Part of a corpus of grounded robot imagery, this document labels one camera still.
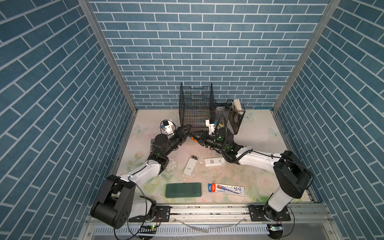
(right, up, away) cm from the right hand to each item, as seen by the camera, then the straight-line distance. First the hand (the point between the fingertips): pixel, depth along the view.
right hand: (189, 133), depth 76 cm
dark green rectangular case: (-9, -32, +4) cm, 33 cm away
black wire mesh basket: (+4, +21, +52) cm, 57 cm away
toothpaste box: (+20, -31, +5) cm, 37 cm away
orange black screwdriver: (+3, -3, -1) cm, 4 cm away
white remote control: (+15, -18, +15) cm, 28 cm away
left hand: (+1, +3, +1) cm, 3 cm away
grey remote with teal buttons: (0, -20, +13) cm, 24 cm away
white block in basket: (+30, +17, +20) cm, 40 cm away
